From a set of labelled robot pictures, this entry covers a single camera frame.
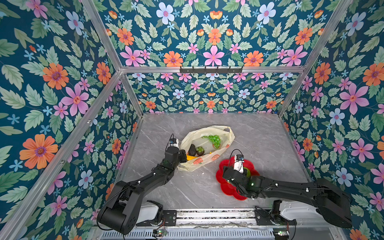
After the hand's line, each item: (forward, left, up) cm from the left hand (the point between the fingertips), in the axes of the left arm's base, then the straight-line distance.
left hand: (186, 146), depth 88 cm
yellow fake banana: (-3, -1, -8) cm, 9 cm away
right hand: (-14, -23, -4) cm, 27 cm away
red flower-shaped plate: (-23, -21, -6) cm, 32 cm away
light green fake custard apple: (-16, -35, -7) cm, 40 cm away
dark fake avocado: (+1, -3, -7) cm, 7 cm away
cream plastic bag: (+9, -5, -4) cm, 11 cm away
